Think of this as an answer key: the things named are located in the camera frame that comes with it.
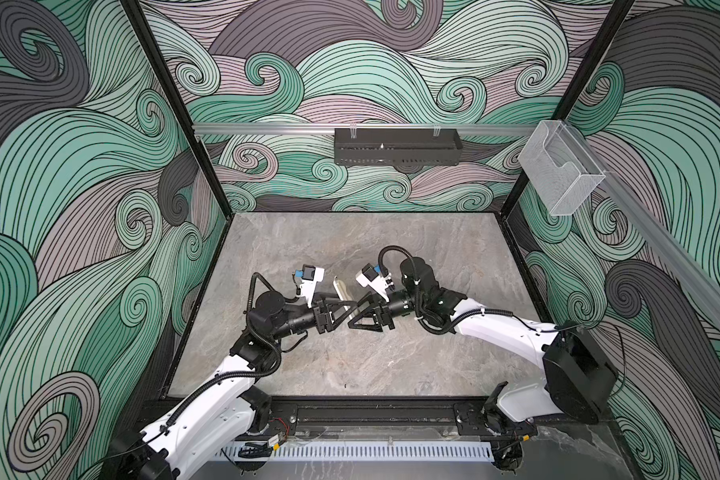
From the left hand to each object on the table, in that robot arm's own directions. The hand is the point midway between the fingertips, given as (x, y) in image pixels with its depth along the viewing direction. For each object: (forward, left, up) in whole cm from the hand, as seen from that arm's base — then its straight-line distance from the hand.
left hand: (353, 303), depth 68 cm
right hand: (-3, 0, -4) cm, 5 cm away
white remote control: (+1, +3, +5) cm, 6 cm away
